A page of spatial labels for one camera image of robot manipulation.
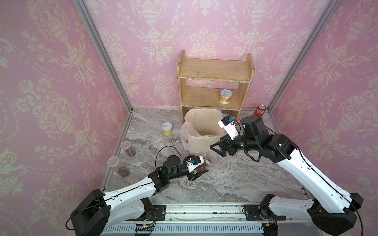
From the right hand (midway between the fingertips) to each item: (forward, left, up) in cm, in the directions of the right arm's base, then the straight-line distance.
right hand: (217, 142), depth 65 cm
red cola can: (+39, -40, -22) cm, 60 cm away
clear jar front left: (+1, +53, -26) cm, 59 cm away
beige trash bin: (+25, +2, -20) cm, 33 cm away
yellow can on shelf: (+36, -11, -4) cm, 38 cm away
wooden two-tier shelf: (+43, -2, -10) cm, 44 cm away
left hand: (-3, +5, -15) cm, 16 cm away
